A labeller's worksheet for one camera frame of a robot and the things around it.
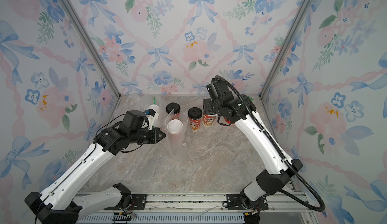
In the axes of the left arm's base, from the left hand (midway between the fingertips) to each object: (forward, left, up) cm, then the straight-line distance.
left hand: (166, 134), depth 70 cm
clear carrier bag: (-1, -4, -8) cm, 9 cm away
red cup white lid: (+10, -2, -7) cm, 12 cm away
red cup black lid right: (+18, -13, -7) cm, 23 cm away
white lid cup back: (+8, -20, +1) cm, 22 cm away
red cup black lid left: (+23, +1, -6) cm, 24 cm away
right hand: (+11, -21, +9) cm, 26 cm away
